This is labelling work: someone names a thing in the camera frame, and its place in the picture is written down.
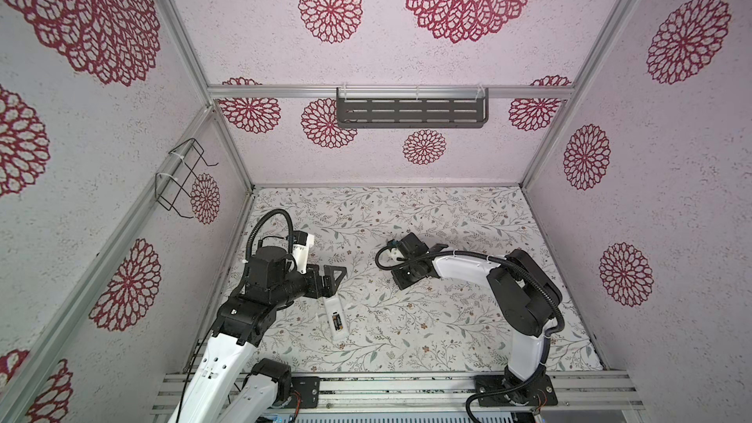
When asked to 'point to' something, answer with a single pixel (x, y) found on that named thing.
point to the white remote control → (334, 304)
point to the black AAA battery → (338, 324)
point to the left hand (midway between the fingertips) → (331, 274)
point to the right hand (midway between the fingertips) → (396, 275)
